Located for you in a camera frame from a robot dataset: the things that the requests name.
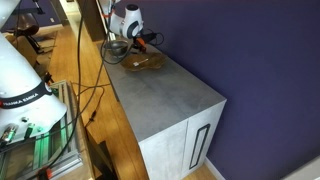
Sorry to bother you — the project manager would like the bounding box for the thin black floor cable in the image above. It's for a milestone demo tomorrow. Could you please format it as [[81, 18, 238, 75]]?
[[71, 82, 112, 129]]

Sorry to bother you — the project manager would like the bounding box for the dark brown door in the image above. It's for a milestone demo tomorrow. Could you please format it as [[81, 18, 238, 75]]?
[[82, 0, 108, 43]]

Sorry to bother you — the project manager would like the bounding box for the round metal bowl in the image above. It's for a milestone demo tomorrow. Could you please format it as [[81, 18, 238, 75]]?
[[103, 39, 130, 59]]

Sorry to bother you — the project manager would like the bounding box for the black box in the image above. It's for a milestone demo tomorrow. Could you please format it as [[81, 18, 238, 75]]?
[[87, 129, 118, 180]]

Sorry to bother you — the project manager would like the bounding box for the black cabinet door handle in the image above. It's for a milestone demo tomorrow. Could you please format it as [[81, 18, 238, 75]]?
[[188, 123, 212, 170]]

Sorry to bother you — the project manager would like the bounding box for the dark red chair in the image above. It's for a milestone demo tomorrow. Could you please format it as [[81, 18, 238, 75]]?
[[14, 12, 46, 54]]

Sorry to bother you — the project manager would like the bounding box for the orange gripper cable strap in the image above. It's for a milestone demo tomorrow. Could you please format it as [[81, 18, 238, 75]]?
[[136, 37, 147, 48]]

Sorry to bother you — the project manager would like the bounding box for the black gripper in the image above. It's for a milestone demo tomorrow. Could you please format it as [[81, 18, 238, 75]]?
[[133, 31, 150, 53]]

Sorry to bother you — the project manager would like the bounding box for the grey concrete-look cabinet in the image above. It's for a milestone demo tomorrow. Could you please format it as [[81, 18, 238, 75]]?
[[96, 34, 228, 180]]

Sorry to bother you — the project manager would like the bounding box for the black desk top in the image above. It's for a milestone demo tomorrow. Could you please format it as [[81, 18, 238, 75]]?
[[13, 7, 44, 16]]

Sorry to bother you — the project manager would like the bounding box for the brown wooden dish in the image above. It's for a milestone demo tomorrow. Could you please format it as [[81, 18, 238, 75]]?
[[119, 51, 168, 73]]

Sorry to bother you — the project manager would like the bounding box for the orange clamp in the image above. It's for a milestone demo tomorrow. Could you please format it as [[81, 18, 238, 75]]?
[[37, 165, 54, 180]]

